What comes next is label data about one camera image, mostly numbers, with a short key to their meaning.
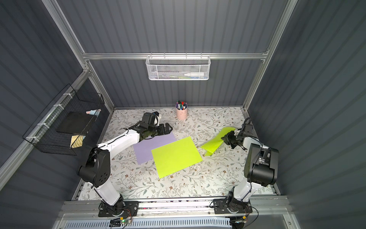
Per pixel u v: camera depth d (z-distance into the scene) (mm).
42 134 619
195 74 889
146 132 690
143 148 950
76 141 608
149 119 722
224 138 871
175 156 953
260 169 479
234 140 838
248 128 767
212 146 859
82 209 757
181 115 1086
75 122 754
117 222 717
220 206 735
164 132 806
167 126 832
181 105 1051
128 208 731
